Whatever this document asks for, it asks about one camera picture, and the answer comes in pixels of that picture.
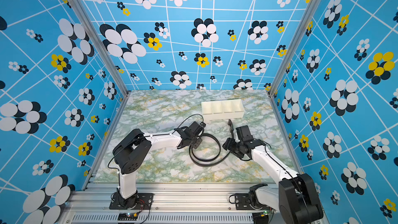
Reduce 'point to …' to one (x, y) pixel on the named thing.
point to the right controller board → (260, 218)
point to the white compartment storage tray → (222, 109)
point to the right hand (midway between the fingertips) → (228, 146)
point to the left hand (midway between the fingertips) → (199, 138)
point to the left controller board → (127, 216)
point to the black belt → (209, 134)
